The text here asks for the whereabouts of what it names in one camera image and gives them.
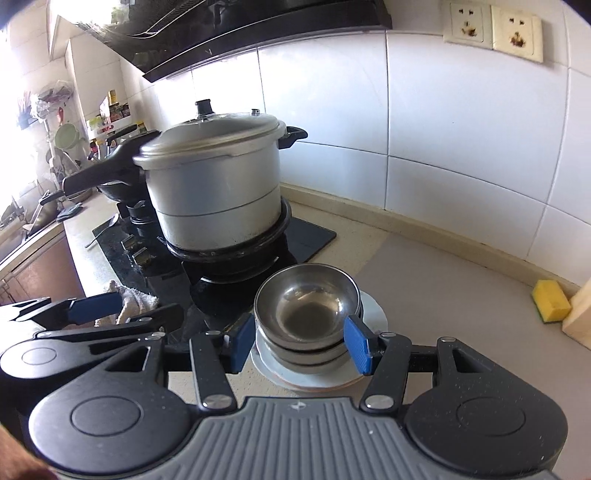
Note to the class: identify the blue grey cloth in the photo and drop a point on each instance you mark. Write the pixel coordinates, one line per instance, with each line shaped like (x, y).
(70, 211)

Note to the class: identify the metal spoon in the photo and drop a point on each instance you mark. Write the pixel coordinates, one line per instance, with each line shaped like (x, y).
(99, 233)

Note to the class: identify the group of condiment bottles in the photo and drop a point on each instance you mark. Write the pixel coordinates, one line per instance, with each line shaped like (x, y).
(115, 124)

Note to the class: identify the wooden knife block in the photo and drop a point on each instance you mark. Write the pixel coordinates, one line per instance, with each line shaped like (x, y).
(579, 318)

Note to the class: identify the white wall socket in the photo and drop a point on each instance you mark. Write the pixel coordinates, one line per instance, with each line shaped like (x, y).
(468, 23)

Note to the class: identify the black range hood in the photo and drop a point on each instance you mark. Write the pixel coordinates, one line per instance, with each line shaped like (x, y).
(231, 37)

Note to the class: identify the black glass gas stove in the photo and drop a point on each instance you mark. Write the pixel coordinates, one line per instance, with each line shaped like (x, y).
(304, 240)

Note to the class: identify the aluminium pressure cooker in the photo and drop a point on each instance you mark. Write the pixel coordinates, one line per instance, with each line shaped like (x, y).
(212, 184)

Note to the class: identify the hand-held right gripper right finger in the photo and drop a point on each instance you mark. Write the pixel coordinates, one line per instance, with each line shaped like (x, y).
(358, 346)

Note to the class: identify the brown kitchen cabinet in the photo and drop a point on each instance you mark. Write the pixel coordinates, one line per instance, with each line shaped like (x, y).
(41, 272)

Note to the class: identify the person's left forearm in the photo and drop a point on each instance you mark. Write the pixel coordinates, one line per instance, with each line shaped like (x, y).
(18, 457)

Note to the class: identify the wall utensil rack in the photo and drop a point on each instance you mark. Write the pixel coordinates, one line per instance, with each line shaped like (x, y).
(46, 104)

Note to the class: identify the black wok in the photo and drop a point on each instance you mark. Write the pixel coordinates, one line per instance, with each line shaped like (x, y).
(120, 191)

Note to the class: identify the green plastic colander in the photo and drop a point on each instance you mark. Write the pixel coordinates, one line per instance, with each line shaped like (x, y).
(69, 134)

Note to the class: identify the kitchen sink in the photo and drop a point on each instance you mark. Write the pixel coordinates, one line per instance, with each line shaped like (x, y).
(23, 221)

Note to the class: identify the small white floral plate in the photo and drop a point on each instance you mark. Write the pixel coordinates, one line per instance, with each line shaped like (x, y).
(374, 318)

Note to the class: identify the cream wall socket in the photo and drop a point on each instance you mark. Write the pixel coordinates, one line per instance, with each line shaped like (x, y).
(517, 34)

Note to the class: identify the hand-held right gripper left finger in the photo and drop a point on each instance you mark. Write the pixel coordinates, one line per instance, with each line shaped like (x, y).
(242, 344)

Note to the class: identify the yellow sponge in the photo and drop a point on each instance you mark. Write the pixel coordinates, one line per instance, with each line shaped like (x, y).
(549, 302)

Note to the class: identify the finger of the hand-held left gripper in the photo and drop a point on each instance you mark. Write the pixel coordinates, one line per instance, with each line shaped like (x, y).
(152, 318)
(94, 307)

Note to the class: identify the white dish towel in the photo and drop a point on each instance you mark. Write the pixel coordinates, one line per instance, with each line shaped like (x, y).
(134, 300)

